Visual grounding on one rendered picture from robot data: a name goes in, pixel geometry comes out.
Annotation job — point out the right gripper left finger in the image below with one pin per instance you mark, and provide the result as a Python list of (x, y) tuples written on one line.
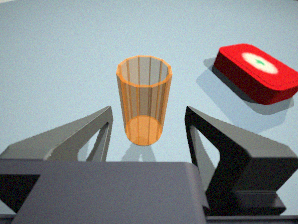
[(64, 142)]

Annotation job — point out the orange translucent pill bottle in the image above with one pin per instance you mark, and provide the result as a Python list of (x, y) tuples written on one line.
[(144, 85)]

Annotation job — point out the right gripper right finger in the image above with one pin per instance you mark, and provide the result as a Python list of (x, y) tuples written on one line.
[(248, 161)]

